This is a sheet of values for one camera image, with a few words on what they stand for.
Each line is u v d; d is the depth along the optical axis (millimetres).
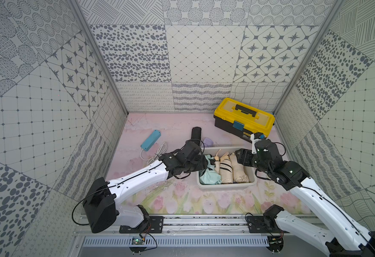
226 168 810
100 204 396
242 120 963
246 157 626
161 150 978
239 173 784
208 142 1009
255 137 650
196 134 1065
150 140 1047
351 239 379
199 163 647
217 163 852
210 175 758
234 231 732
